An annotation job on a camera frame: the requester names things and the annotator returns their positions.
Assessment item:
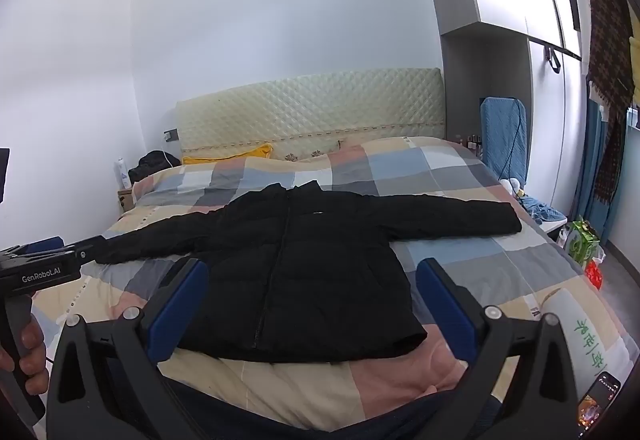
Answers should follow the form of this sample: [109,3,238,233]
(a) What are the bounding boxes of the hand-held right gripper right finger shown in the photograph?
[416,257,583,440]

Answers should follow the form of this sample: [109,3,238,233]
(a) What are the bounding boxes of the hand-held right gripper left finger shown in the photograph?
[46,257,210,440]

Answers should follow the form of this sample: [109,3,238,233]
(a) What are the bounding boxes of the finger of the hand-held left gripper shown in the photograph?
[60,235,108,266]
[0,236,66,257]

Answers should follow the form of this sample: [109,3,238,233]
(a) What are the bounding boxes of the black puffer jacket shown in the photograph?
[94,180,523,363]

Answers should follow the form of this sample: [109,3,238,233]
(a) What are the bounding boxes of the person's left hand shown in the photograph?
[20,320,50,397]

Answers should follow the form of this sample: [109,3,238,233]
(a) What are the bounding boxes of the black panel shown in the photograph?
[0,147,11,203]

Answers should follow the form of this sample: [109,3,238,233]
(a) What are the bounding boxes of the white spray bottle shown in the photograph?
[115,157,132,191]

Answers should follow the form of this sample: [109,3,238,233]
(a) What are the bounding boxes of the black bag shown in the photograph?
[128,150,182,186]

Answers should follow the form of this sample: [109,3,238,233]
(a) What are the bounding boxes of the white pillow with green print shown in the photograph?
[542,287,636,401]

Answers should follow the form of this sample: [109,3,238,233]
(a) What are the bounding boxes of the crumpled blue cloth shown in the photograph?
[520,196,568,226]

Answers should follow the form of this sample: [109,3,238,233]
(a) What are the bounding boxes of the checkered bed duvet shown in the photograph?
[47,136,633,431]

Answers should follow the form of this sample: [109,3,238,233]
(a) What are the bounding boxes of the green box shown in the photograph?
[567,219,601,266]

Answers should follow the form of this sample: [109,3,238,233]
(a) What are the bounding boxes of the red bag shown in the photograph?
[585,255,606,291]

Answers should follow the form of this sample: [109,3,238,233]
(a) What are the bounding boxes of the person's dark trousers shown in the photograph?
[160,377,501,440]

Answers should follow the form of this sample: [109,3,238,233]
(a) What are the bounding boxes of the row of small bottles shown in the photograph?
[454,134,483,158]

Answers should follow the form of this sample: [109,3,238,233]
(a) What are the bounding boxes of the yellow pillow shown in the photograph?
[181,143,275,166]

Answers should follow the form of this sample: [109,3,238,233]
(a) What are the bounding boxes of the black smartphone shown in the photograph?
[577,371,622,438]

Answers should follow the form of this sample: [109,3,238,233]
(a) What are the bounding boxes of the blue cloth-covered chair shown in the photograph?
[480,96,528,186]

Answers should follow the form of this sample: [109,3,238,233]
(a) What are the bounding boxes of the blue curtain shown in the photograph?
[570,98,618,246]

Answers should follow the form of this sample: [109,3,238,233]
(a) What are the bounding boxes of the cream quilted headboard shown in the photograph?
[175,68,446,166]

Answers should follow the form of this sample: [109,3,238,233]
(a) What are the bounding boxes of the yellow cloth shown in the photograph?
[627,15,640,106]

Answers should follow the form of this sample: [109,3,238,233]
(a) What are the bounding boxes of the brown patterned scarf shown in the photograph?
[580,0,636,216]

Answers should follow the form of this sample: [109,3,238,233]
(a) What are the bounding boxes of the black cable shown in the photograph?
[500,109,529,182]

